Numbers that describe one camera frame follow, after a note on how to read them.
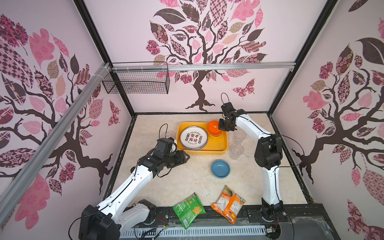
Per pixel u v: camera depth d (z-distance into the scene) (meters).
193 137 1.02
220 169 0.89
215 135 1.00
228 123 0.78
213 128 0.98
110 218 0.39
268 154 0.56
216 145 1.00
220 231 0.70
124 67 0.90
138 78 0.95
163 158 0.59
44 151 0.50
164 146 0.59
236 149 0.97
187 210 0.72
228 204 0.74
